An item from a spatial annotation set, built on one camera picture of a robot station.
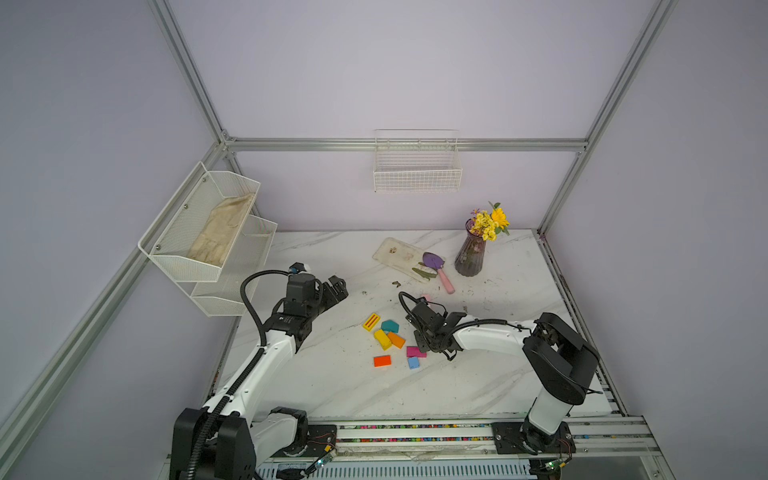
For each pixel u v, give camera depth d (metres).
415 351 0.88
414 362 0.86
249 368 0.47
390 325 0.93
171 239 0.68
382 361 0.87
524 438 0.65
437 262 1.10
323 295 0.73
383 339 0.90
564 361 0.46
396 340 0.91
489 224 0.89
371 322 0.94
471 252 0.98
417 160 0.94
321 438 0.74
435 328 0.69
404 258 1.11
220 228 0.80
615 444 0.76
